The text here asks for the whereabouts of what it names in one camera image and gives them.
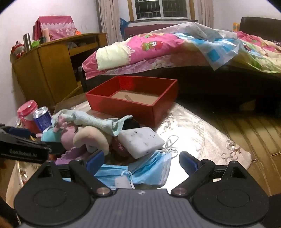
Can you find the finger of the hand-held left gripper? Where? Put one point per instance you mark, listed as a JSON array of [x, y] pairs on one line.
[[19, 132], [56, 147]]

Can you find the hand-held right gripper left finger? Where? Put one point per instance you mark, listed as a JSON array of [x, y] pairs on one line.
[[95, 161]]

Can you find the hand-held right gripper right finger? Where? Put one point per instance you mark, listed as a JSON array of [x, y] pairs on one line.
[[186, 161]]

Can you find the teal and pink plush toy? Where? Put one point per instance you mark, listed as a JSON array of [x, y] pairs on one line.
[[51, 136]]

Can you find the purple fluffy cloth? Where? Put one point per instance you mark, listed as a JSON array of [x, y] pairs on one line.
[[65, 157]]

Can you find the blue face mask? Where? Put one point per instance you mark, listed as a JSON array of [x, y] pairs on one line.
[[107, 173], [153, 167]]

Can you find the beige plush toy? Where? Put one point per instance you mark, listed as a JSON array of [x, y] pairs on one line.
[[92, 137]]

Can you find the maroon knitted hat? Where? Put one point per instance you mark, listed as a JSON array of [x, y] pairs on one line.
[[119, 147]]

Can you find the light green towel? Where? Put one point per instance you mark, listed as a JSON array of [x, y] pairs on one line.
[[96, 122]]

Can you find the red cardboard box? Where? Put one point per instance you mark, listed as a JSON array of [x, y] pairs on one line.
[[136, 103]]

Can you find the clear glass jar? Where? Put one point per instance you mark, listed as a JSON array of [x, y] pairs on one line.
[[15, 122]]

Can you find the red-lidded jar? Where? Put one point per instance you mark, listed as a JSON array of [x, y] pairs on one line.
[[27, 114]]

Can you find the blue drink can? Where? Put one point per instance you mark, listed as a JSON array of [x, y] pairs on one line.
[[44, 119]]

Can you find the small white block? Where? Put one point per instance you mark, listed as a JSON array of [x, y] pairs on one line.
[[123, 183]]

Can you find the wooden desk cabinet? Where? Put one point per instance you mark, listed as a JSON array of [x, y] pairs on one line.
[[50, 65]]

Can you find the red and white doll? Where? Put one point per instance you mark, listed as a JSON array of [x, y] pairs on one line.
[[18, 49]]

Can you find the steel thermos flask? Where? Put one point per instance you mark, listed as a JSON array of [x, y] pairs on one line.
[[27, 42]]

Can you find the green toy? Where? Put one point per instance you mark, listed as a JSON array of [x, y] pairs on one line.
[[36, 43]]

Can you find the pink bottle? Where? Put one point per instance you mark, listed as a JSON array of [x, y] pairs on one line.
[[46, 35]]

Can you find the pink cloth-covered box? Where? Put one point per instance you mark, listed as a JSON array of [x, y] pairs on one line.
[[57, 26]]

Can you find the clear blue plastic sheet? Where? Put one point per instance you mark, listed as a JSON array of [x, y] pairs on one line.
[[215, 46]]

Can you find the pink printed quilt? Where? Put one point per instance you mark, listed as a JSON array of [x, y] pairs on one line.
[[149, 48]]

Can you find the blue bag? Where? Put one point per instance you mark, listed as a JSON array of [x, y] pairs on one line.
[[123, 25]]

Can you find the dark red board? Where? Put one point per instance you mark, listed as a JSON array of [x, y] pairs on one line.
[[140, 29]]

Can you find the beige curtain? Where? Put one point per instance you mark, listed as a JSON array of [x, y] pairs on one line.
[[205, 13], [108, 17]]

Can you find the orange bottle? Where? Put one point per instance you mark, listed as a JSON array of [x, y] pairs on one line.
[[236, 27]]

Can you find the barred window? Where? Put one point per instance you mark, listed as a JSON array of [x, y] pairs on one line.
[[161, 8]]

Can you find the dark wooden headboard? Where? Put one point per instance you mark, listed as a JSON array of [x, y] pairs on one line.
[[261, 25]]

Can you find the dark bed frame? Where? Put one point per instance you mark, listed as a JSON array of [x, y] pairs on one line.
[[208, 85]]

